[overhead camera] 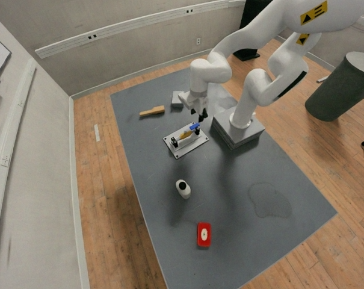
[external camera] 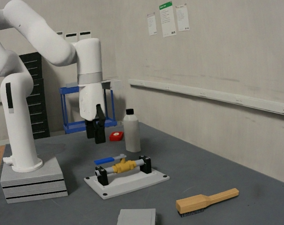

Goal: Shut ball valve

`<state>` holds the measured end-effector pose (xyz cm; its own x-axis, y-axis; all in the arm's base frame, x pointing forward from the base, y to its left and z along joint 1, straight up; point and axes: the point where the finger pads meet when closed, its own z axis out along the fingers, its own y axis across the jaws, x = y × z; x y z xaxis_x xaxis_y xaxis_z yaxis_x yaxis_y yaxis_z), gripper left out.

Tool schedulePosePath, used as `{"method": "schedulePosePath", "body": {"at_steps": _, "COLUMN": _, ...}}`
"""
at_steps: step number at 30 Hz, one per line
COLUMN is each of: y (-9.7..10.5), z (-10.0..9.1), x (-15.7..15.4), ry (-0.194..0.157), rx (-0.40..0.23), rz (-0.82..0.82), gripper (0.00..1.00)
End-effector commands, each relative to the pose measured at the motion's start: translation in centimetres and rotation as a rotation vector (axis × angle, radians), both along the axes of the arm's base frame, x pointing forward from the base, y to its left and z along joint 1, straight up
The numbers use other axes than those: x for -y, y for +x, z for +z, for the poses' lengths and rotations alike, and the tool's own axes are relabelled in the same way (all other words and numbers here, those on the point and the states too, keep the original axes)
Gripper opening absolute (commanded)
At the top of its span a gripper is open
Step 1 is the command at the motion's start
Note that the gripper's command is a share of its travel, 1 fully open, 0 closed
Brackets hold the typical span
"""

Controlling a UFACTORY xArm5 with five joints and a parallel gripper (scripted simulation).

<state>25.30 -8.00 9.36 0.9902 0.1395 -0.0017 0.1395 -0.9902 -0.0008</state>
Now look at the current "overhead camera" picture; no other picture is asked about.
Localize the wooden wire brush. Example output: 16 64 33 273
144 106 165 115

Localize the white bottle with black cap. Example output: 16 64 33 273
176 180 190 199

